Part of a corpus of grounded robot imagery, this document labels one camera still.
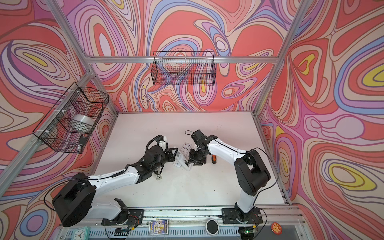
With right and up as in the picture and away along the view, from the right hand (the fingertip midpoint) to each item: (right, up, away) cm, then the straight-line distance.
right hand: (191, 165), depth 85 cm
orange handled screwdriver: (+14, +3, +6) cm, 15 cm away
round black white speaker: (+10, -23, -19) cm, 31 cm away
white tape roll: (-54, +27, -12) cm, 61 cm away
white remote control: (-7, +3, -1) cm, 7 cm away
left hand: (-7, +10, -2) cm, 12 cm away
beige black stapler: (-16, -1, -14) cm, 21 cm away
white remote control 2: (-4, +8, +11) cm, 14 cm away
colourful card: (-15, -25, -16) cm, 33 cm away
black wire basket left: (-62, +23, -11) cm, 67 cm away
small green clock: (-50, -27, -18) cm, 60 cm away
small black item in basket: (-55, +16, -11) cm, 58 cm away
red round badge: (+41, -26, -15) cm, 51 cm away
